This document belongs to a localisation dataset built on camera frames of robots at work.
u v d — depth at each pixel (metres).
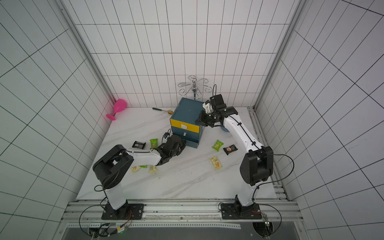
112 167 0.48
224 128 1.02
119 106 1.18
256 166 0.46
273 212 0.67
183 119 0.85
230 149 0.95
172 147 0.71
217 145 0.97
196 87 0.94
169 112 1.18
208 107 0.79
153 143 0.98
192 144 0.92
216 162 0.89
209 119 0.71
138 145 0.96
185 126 0.84
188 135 0.90
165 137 0.86
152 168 0.86
